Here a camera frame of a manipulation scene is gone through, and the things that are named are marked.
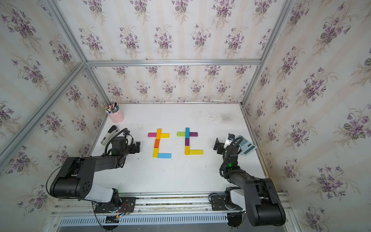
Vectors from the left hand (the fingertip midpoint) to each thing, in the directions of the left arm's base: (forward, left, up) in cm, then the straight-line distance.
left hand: (133, 143), depth 95 cm
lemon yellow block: (-6, -41, -1) cm, 41 cm away
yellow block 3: (-5, -36, -1) cm, 36 cm away
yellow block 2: (-6, -15, -2) cm, 17 cm away
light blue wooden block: (-9, -21, -1) cm, 23 cm away
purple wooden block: (+1, -36, 0) cm, 36 cm away
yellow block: (+7, -20, -2) cm, 22 cm away
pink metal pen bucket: (+18, +14, +5) cm, 23 cm away
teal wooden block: (+8, -36, 0) cm, 37 cm away
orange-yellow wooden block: (+8, -16, -1) cm, 18 cm away
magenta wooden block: (+8, -11, -2) cm, 14 cm away
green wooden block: (+8, -32, -1) cm, 33 cm away
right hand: (-3, -61, +8) cm, 62 cm away
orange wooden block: (0, -16, -1) cm, 16 cm away
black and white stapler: (+8, +16, +2) cm, 18 cm away
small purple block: (+8, -41, -1) cm, 42 cm away
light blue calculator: (-3, -75, +2) cm, 75 cm away
